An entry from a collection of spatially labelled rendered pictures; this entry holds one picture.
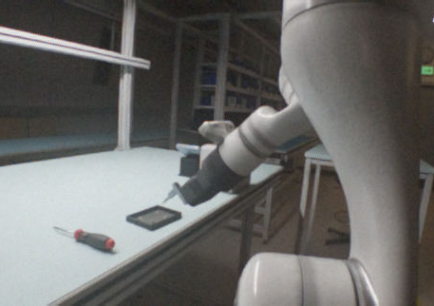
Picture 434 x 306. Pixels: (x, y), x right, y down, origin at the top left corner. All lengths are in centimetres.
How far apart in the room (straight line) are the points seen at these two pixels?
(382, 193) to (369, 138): 3
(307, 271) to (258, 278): 3
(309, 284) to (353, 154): 8
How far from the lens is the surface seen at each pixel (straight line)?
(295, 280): 18
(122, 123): 172
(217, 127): 51
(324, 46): 18
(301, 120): 43
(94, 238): 59
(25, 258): 60
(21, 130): 412
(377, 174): 17
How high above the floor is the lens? 127
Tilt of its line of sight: 9 degrees down
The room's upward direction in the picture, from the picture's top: 4 degrees clockwise
